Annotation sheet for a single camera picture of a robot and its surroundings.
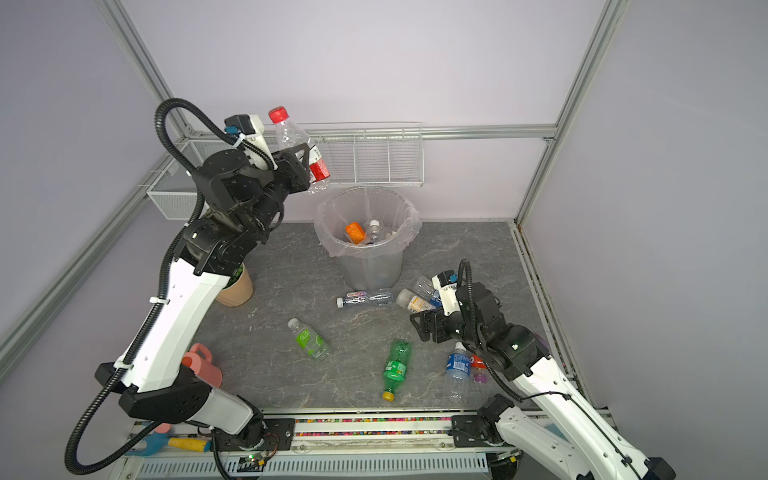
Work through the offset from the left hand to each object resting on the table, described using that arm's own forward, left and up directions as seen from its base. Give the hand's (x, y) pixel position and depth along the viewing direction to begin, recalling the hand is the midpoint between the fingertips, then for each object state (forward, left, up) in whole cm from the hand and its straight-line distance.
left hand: (304, 151), depth 56 cm
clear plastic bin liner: (+20, -8, -39) cm, 45 cm away
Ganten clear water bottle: (-2, -11, -52) cm, 54 cm away
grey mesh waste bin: (+1, -10, -41) cm, 42 cm away
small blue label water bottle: (-28, -32, -51) cm, 67 cm away
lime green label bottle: (-16, +9, -50) cm, 53 cm away
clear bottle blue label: (-1, -27, -51) cm, 58 cm away
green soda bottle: (-26, -15, -50) cm, 58 cm away
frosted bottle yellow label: (-6, -22, -50) cm, 55 cm away
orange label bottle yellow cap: (+15, -5, -39) cm, 42 cm away
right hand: (-19, -23, -33) cm, 45 cm away
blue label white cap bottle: (+12, -11, -38) cm, 41 cm away
